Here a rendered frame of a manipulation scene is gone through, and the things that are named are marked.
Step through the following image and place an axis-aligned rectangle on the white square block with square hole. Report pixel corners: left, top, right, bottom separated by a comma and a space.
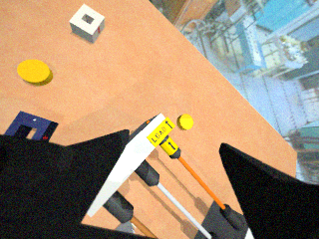
69, 4, 105, 45

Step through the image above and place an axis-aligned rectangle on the yellow disc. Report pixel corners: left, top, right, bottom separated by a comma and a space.
177, 114, 193, 130
17, 60, 53, 86

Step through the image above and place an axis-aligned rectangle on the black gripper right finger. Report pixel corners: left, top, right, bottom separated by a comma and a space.
219, 142, 319, 239

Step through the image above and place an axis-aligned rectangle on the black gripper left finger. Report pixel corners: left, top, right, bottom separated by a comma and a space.
0, 129, 130, 223

